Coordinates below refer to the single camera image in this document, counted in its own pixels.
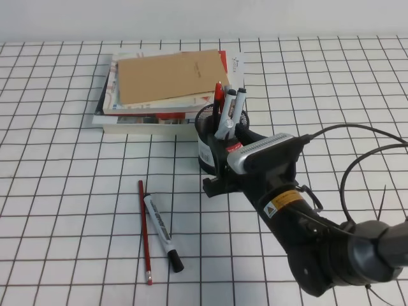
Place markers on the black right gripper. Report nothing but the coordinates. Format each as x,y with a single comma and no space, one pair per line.
276,176

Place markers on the grey marker silver cap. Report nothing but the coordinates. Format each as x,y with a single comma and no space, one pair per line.
226,123

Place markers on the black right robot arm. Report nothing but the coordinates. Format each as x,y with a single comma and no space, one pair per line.
321,254

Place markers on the black mesh pen holder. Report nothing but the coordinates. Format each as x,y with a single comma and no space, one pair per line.
203,124

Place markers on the red pen in holder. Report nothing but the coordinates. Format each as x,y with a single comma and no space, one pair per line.
218,96

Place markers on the grey marker black cap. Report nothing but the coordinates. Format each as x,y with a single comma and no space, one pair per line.
239,104

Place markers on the thick white bottom book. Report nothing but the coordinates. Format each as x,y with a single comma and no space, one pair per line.
146,125

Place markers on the red and white book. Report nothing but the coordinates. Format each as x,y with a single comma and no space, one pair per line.
109,100

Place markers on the white paper sheet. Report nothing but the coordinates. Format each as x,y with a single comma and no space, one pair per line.
235,66

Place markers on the brown kraft notebook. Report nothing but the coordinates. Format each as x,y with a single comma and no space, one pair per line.
154,78

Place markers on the red pencil with eraser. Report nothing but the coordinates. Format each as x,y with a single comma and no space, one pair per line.
145,236

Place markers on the grey whiteboard marker on table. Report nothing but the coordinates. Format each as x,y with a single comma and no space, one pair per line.
163,234

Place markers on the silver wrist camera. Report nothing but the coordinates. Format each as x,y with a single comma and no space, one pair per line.
248,158

